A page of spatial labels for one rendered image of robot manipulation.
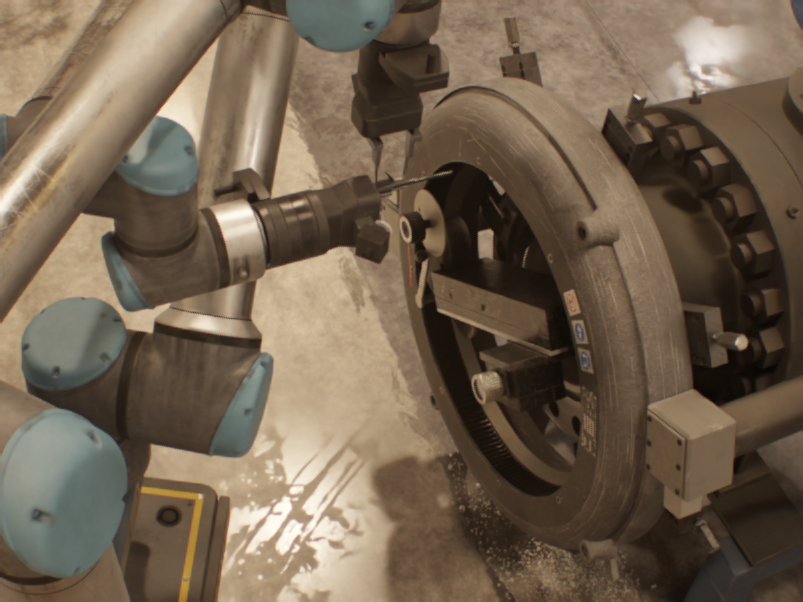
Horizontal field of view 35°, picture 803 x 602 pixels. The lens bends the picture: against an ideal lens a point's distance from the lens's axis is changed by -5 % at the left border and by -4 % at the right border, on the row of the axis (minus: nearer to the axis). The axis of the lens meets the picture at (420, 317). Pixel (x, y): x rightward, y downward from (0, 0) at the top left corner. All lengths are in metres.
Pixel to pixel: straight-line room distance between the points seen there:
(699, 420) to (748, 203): 0.42
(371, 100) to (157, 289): 0.31
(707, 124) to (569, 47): 1.67
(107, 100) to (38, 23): 2.60
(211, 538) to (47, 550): 1.21
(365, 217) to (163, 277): 0.24
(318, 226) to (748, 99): 0.97
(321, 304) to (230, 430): 1.18
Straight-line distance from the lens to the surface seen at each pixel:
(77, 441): 0.94
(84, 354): 1.74
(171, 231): 1.34
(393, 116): 1.48
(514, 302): 1.91
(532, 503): 2.10
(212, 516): 2.16
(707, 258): 2.07
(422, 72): 1.37
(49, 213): 1.09
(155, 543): 2.13
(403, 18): 1.37
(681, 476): 1.74
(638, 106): 1.79
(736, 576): 2.33
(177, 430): 1.75
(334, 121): 3.34
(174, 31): 1.20
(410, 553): 2.51
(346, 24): 1.23
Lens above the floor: 2.12
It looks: 47 degrees down
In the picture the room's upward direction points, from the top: 8 degrees clockwise
